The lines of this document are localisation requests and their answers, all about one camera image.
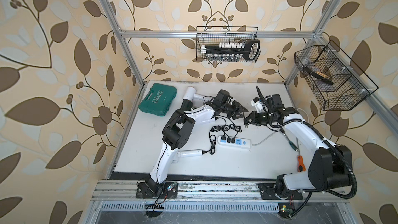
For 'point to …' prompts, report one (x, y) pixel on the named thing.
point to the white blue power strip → (244, 143)
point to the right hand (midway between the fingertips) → (245, 120)
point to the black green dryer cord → (237, 128)
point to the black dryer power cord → (223, 128)
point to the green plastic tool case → (158, 99)
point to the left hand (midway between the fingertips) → (245, 110)
